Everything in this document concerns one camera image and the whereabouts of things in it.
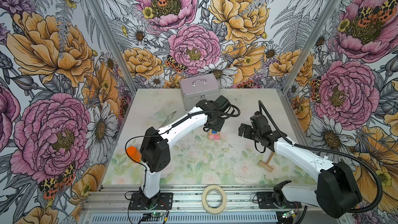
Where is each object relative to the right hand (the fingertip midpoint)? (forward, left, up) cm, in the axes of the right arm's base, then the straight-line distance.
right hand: (246, 135), depth 87 cm
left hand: (+1, +19, +6) cm, 20 cm away
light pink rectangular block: (+3, +19, -7) cm, 20 cm away
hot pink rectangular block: (+2, +16, -6) cm, 17 cm away
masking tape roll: (-34, +19, -6) cm, 39 cm away
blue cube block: (+4, +18, -2) cm, 18 cm away
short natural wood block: (+4, +19, -4) cm, 20 cm away
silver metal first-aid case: (+30, +28, +7) cm, 42 cm away
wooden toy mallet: (-14, -9, -8) cm, 19 cm away
